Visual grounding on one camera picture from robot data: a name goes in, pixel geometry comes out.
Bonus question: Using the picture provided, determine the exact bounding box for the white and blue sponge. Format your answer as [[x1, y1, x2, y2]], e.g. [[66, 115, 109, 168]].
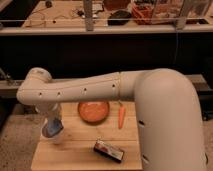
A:
[[46, 124, 63, 138]]

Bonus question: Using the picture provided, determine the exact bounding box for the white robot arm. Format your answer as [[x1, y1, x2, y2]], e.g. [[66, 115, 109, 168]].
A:
[[17, 68, 207, 171]]

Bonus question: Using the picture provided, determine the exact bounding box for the white ceramic cup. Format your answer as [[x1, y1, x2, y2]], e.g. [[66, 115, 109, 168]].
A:
[[42, 124, 63, 145]]

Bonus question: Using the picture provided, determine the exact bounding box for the wooden table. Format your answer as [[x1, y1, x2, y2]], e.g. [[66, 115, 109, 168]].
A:
[[31, 102, 142, 171]]

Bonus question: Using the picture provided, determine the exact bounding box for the orange plate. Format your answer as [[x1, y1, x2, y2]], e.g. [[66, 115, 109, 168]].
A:
[[78, 102, 110, 124]]

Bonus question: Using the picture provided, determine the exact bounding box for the black and red box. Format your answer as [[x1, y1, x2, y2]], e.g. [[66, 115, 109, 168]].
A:
[[93, 140, 124, 163]]

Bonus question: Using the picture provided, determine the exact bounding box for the orange carrot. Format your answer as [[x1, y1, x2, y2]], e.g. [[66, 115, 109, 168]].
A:
[[118, 102, 126, 129]]

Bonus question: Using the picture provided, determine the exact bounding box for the back workbench shelf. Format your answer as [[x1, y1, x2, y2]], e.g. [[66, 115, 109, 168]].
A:
[[0, 0, 213, 36]]

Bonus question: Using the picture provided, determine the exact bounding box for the black object on bench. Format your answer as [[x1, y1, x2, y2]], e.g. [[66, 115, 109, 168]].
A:
[[107, 10, 131, 26]]

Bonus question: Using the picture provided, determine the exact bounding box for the orange crate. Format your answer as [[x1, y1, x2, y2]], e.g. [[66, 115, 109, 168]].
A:
[[132, 5, 153, 25]]

